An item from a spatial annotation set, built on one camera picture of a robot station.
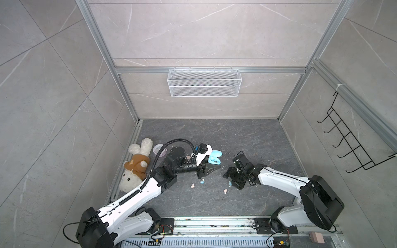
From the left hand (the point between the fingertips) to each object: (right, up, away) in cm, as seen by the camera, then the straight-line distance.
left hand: (218, 159), depth 65 cm
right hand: (+6, -15, +22) cm, 27 cm away
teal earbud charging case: (-2, +1, -2) cm, 3 cm away
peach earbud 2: (-12, -19, +21) cm, 31 cm away
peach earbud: (+6, -21, +20) cm, 29 cm away
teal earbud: (+9, -17, +20) cm, 28 cm away
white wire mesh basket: (-16, +45, +36) cm, 60 cm away
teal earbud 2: (-7, -17, +23) cm, 30 cm away
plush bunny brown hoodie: (-43, -7, +19) cm, 48 cm away
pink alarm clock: (-37, +1, +36) cm, 52 cm away
